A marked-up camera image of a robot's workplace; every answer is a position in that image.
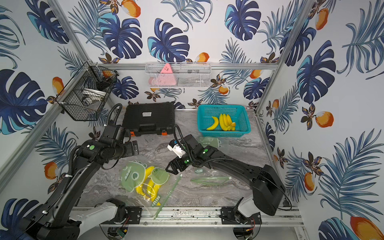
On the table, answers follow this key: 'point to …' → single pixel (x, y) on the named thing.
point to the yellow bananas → (148, 188)
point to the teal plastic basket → (238, 113)
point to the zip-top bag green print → (206, 176)
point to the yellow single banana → (214, 125)
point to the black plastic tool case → (149, 117)
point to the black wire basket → (85, 94)
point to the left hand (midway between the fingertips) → (128, 147)
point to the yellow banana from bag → (226, 122)
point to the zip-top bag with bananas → (133, 174)
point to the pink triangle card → (166, 77)
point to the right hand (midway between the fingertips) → (172, 163)
